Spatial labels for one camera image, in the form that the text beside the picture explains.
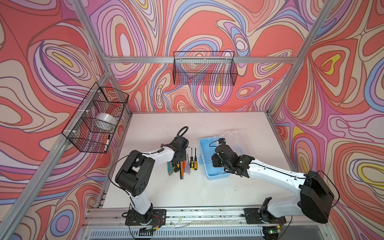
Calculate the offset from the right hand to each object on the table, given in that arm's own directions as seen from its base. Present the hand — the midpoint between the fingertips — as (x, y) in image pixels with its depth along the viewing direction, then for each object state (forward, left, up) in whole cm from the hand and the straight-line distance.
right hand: (215, 160), depth 84 cm
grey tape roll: (+9, +53, +26) cm, 60 cm away
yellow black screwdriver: (+4, +11, -8) cm, 14 cm away
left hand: (+9, +19, -8) cm, 22 cm away
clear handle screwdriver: (+1, +16, -8) cm, 18 cm away
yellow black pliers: (0, +23, -6) cm, 24 cm away
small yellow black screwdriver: (+4, +14, -7) cm, 16 cm away
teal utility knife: (0, +26, -6) cm, 27 cm away
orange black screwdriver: (-1, +20, -9) cm, 21 cm away
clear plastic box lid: (+13, -15, 0) cm, 20 cm away
